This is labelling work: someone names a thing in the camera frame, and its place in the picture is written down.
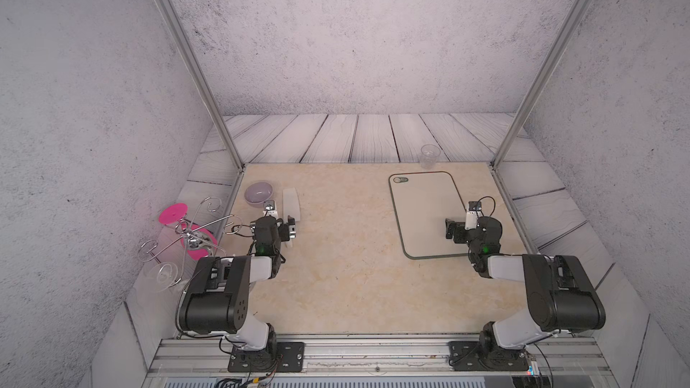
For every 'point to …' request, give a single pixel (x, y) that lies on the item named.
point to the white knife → (290, 204)
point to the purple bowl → (257, 193)
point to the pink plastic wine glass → (199, 242)
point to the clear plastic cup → (429, 156)
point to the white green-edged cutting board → (423, 201)
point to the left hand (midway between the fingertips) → (278, 216)
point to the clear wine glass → (160, 277)
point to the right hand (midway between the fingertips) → (464, 218)
